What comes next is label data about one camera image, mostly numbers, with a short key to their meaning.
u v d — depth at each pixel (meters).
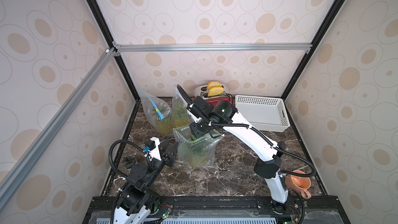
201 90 1.00
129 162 0.78
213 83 1.00
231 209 0.73
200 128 0.62
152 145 0.56
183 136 0.69
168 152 0.60
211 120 0.47
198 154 0.71
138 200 0.52
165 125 0.92
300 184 0.79
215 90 0.95
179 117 0.86
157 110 0.80
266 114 1.12
